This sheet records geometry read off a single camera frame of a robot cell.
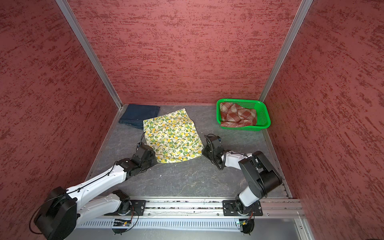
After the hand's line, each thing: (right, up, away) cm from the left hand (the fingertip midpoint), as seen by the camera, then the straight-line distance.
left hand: (155, 161), depth 86 cm
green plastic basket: (+73, +25, +20) cm, 80 cm away
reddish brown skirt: (+51, +28, +22) cm, 62 cm away
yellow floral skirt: (+8, +13, +15) cm, 21 cm away
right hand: (+27, +3, +7) cm, 28 cm away
